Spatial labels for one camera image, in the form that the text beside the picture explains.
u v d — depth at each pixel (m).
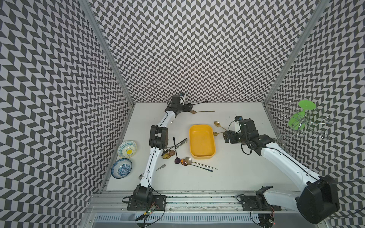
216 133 0.98
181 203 0.76
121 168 0.84
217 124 1.06
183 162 0.87
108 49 0.86
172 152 0.90
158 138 0.75
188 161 0.87
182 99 0.99
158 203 0.74
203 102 1.17
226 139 0.75
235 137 0.73
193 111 1.12
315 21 0.69
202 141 0.96
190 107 1.06
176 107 0.96
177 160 0.87
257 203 0.72
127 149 0.91
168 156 0.89
